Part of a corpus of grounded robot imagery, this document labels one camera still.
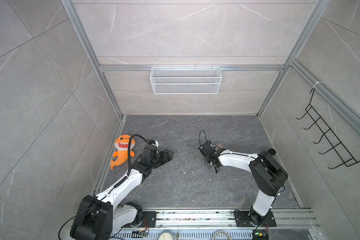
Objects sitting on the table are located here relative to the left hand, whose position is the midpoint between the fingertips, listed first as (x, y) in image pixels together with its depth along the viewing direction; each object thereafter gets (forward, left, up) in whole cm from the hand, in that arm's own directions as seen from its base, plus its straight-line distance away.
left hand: (169, 151), depth 85 cm
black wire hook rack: (-15, -74, +21) cm, 79 cm away
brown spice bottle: (+1, -65, -6) cm, 65 cm away
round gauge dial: (-39, +2, -8) cm, 39 cm away
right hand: (+1, -26, -12) cm, 29 cm away
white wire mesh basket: (+46, -12, +17) cm, 50 cm away
